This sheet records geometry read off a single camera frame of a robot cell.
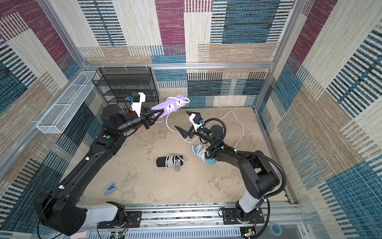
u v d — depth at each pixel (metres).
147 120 0.59
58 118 0.72
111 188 0.81
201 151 0.89
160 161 0.89
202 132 0.70
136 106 0.57
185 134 0.69
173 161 0.85
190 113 0.76
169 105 0.66
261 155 0.48
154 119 0.63
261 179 0.46
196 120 0.64
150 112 0.61
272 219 0.74
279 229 0.70
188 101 0.70
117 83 1.08
